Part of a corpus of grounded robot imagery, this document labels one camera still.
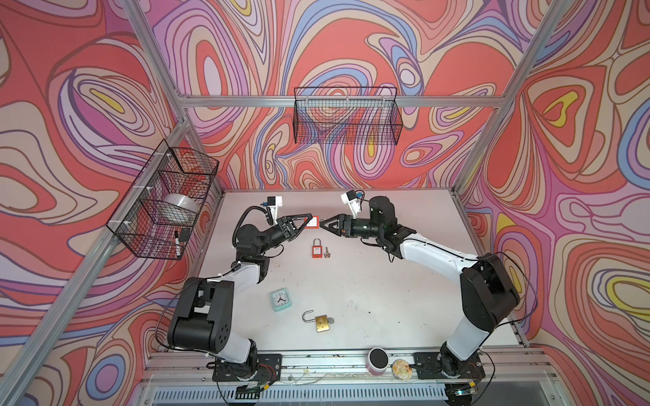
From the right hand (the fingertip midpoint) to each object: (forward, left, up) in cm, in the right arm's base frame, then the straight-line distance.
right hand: (327, 232), depth 80 cm
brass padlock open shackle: (-22, +3, -19) cm, 29 cm away
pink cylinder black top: (-34, -13, -17) cm, 40 cm away
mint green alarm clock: (-14, +17, -19) cm, 29 cm away
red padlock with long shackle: (-1, +4, +6) cm, 7 cm away
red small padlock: (+6, +4, -20) cm, 21 cm away
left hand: (-1, +4, +6) cm, 8 cm away
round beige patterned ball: (-36, -21, -21) cm, 46 cm away
